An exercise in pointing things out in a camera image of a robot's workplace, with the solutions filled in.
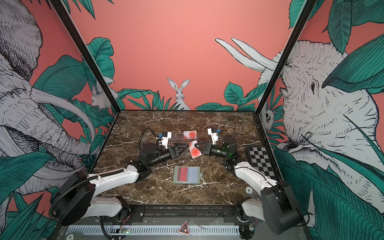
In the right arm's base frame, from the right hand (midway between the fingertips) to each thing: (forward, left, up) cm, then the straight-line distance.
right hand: (194, 146), depth 75 cm
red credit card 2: (-5, +8, -22) cm, 24 cm away
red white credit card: (-2, 0, -3) cm, 4 cm away
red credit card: (+16, +3, -13) cm, 21 cm away
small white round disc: (-15, -31, -22) cm, 40 cm away
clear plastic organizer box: (+14, +9, -15) cm, 22 cm away
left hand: (-1, +3, +2) cm, 4 cm away
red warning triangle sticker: (-33, +4, -21) cm, 39 cm away
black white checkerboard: (+3, -41, -19) cm, 45 cm away
